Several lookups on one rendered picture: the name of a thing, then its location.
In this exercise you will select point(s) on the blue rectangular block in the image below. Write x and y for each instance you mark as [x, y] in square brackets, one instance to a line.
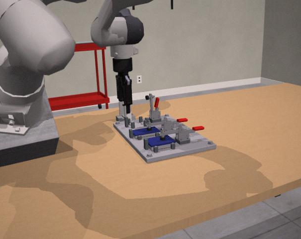
[143, 132]

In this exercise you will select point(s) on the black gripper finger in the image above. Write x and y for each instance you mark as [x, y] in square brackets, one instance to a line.
[120, 96]
[127, 96]

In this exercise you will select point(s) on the blue flat plate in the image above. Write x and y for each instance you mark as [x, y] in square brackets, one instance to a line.
[155, 141]

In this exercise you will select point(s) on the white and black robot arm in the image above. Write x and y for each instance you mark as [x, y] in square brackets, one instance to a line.
[38, 41]

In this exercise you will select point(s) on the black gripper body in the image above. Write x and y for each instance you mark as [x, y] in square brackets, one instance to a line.
[122, 66]

